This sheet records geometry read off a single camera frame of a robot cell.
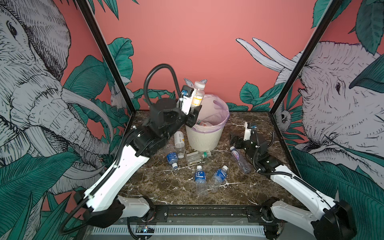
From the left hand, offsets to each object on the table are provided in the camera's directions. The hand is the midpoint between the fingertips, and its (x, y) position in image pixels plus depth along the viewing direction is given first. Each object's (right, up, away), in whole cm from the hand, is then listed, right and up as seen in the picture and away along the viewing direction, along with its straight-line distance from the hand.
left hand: (193, 101), depth 56 cm
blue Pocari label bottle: (-13, -29, +32) cm, 46 cm away
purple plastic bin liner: (+13, -3, +42) cm, 44 cm away
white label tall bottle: (-10, -21, +39) cm, 46 cm away
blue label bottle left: (+4, -38, +26) cm, 46 cm away
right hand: (+22, -12, +22) cm, 34 cm away
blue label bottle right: (+14, -38, +26) cm, 48 cm away
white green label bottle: (+6, -8, +41) cm, 43 cm away
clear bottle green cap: (0, -30, +39) cm, 49 cm away
